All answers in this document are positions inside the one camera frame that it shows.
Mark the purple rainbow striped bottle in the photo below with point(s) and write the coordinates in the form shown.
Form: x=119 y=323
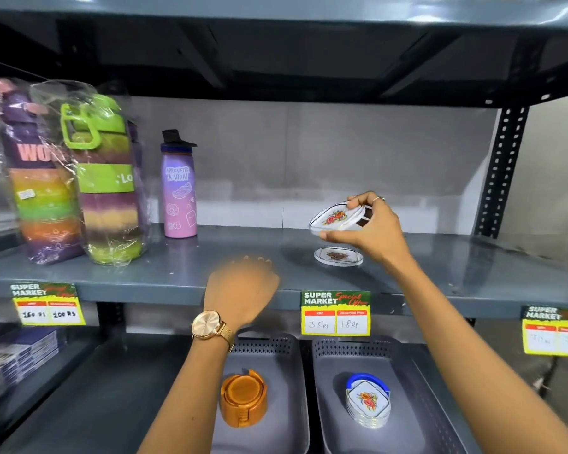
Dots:
x=42 y=198

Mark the striped bottle with green lid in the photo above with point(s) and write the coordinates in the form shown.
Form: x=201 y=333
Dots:
x=106 y=203

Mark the orange coaster set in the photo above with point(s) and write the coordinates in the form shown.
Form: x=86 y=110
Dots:
x=243 y=397

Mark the stack of wrapped packets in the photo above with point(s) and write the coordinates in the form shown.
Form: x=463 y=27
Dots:
x=14 y=359

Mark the person's left forearm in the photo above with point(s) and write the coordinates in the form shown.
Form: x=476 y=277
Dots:
x=194 y=397

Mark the white floral coaster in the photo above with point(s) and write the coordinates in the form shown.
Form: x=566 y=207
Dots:
x=333 y=217
x=338 y=256

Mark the lilac bottle with black cap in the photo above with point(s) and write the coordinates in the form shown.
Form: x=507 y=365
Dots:
x=179 y=198

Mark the gold wristwatch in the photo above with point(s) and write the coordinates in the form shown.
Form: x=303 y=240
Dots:
x=206 y=324

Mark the person's left hand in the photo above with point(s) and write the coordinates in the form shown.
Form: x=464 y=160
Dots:
x=239 y=290

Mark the person's right forearm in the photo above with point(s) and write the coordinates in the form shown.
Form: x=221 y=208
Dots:
x=468 y=364

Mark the person's right hand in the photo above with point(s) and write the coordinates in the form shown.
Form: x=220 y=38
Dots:
x=383 y=236

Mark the grey metal shelf rack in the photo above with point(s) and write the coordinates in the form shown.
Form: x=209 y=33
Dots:
x=454 y=274

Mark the white coaster set blue holder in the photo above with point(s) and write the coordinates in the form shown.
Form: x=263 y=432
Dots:
x=368 y=401

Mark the yellow green price label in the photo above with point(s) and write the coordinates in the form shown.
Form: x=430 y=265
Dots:
x=554 y=333
x=336 y=316
x=47 y=307

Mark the dark purple bottle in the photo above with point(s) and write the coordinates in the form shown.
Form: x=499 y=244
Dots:
x=139 y=184

